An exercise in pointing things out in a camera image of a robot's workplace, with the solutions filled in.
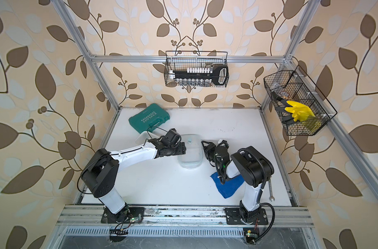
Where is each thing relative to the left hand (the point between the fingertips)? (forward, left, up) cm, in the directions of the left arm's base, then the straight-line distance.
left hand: (180, 146), depth 90 cm
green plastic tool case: (+23, +27, -4) cm, 35 cm away
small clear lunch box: (+9, +25, -4) cm, 27 cm away
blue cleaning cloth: (-20, -28, -7) cm, 35 cm away
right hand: (+3, -12, -1) cm, 13 cm away
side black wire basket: (+27, -61, +25) cm, 72 cm away
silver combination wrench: (-25, -49, -7) cm, 55 cm away
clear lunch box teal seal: (-4, -8, -6) cm, 10 cm away
